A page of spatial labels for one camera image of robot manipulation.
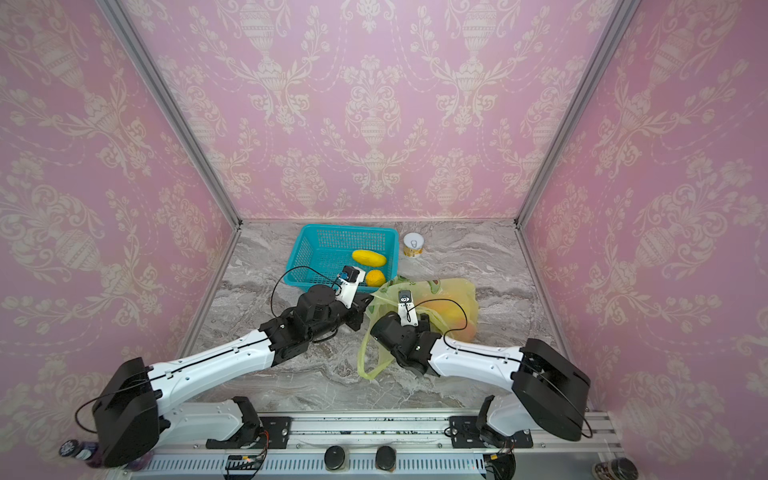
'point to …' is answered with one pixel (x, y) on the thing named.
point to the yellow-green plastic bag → (451, 305)
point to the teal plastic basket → (322, 252)
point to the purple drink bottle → (83, 451)
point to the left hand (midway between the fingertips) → (374, 299)
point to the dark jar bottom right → (619, 468)
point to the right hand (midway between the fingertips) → (407, 316)
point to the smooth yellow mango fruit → (370, 258)
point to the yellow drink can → (413, 244)
